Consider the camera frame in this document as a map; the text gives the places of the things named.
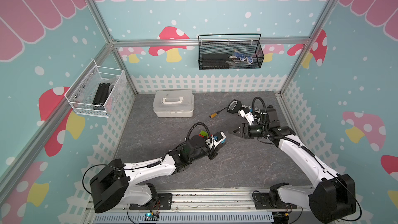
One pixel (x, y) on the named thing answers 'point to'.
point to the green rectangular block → (203, 133)
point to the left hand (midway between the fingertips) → (221, 143)
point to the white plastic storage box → (173, 103)
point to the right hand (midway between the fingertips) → (231, 131)
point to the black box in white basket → (100, 93)
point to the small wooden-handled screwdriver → (215, 114)
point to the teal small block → (215, 137)
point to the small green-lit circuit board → (152, 216)
